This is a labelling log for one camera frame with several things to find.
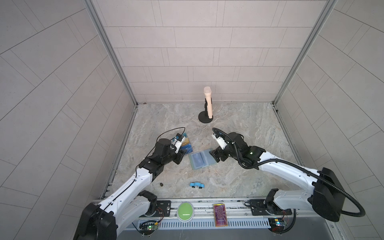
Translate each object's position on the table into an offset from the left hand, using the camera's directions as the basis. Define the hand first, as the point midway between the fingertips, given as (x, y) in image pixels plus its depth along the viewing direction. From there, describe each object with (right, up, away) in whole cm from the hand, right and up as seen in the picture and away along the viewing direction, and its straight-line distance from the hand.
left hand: (187, 147), depth 81 cm
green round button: (0, -28, -12) cm, 30 cm away
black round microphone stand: (+10, +17, +26) cm, 32 cm away
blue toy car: (+6, -18, -5) cm, 19 cm away
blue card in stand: (0, -2, +8) cm, 8 cm away
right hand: (+15, -1, -2) cm, 15 cm away
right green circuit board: (+42, -32, -13) cm, 55 cm away
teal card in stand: (-2, +6, +11) cm, 13 cm away
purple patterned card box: (+17, -30, -13) cm, 37 cm away
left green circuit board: (-16, -32, -16) cm, 39 cm away
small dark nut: (-13, -19, -3) cm, 23 cm away
